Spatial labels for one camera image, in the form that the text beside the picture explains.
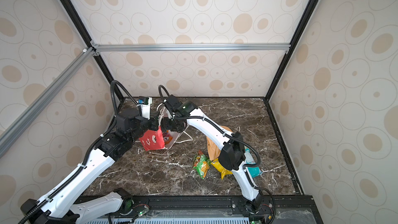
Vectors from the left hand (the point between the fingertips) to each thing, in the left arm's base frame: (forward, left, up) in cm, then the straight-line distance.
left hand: (162, 110), depth 69 cm
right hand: (-1, +1, -15) cm, 15 cm away
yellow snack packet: (-18, -29, -28) cm, 44 cm away
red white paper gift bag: (-9, +3, -10) cm, 14 cm away
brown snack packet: (-8, -24, -26) cm, 37 cm away
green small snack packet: (-15, -18, -27) cm, 35 cm away
